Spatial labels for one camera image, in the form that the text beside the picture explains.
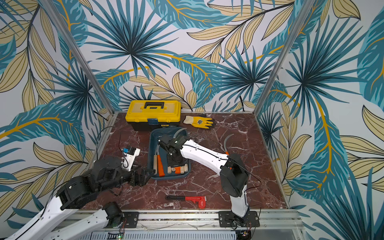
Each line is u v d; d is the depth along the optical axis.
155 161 0.92
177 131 0.95
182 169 0.88
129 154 0.56
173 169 0.88
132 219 0.73
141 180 0.56
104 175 0.46
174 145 0.58
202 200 0.78
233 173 0.46
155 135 1.00
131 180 0.56
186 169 0.88
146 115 0.97
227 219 0.73
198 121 1.13
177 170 0.88
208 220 0.75
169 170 0.88
